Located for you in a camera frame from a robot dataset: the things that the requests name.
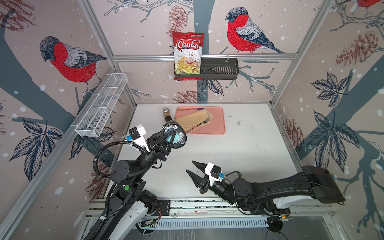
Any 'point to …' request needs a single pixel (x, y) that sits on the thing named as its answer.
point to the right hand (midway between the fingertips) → (191, 165)
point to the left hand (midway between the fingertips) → (175, 130)
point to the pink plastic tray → (216, 126)
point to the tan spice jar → (166, 112)
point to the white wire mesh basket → (99, 108)
